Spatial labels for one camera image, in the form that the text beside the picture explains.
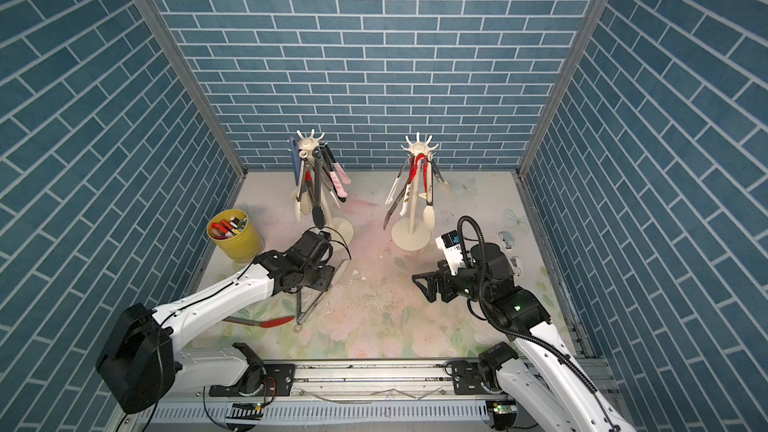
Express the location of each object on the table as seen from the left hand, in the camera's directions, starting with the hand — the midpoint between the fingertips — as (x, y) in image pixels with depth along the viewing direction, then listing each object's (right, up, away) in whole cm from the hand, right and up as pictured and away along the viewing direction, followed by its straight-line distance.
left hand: (331, 275), depth 84 cm
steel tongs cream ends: (+27, +17, -6) cm, 33 cm away
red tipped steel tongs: (-17, -12, -4) cm, 21 cm away
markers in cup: (-33, +13, +4) cm, 36 cm away
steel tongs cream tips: (-7, +22, -3) cm, 23 cm away
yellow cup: (-27, +7, +4) cm, 28 cm away
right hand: (+27, +4, -12) cm, 30 cm away
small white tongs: (+21, +23, -9) cm, 33 cm away
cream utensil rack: (+25, +10, +17) cm, 32 cm away
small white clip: (+56, +8, +15) cm, 59 cm away
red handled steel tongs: (-4, +28, -9) cm, 29 cm away
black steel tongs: (-2, +19, -5) cm, 20 cm away
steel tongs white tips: (-8, -11, -2) cm, 13 cm away
